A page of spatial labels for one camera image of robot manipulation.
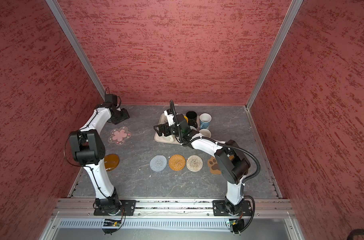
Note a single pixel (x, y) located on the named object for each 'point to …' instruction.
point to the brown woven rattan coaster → (177, 162)
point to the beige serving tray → (158, 138)
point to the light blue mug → (204, 119)
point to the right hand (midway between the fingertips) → (159, 128)
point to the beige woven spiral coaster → (194, 163)
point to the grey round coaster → (158, 163)
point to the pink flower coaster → (119, 136)
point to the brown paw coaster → (213, 166)
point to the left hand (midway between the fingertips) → (126, 119)
